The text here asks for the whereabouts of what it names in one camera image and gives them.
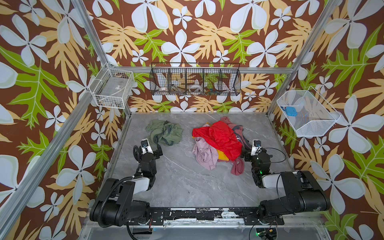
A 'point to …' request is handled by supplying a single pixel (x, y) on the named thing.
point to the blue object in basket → (291, 111)
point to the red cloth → (221, 136)
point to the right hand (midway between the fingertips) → (250, 145)
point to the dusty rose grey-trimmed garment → (237, 166)
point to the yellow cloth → (221, 155)
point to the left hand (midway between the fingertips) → (147, 144)
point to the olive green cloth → (164, 132)
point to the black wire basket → (195, 79)
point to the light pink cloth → (206, 155)
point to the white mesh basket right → (309, 115)
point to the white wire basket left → (112, 87)
